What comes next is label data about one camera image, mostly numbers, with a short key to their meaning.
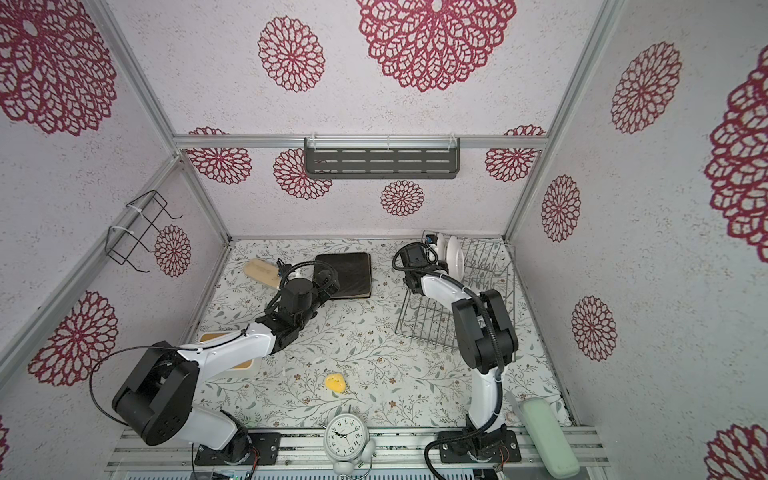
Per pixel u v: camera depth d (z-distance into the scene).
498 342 0.56
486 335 0.52
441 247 0.90
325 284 0.78
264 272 1.06
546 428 0.76
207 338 0.53
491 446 0.67
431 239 0.87
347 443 0.72
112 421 0.45
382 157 0.94
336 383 0.82
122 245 0.73
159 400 0.43
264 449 0.73
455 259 0.96
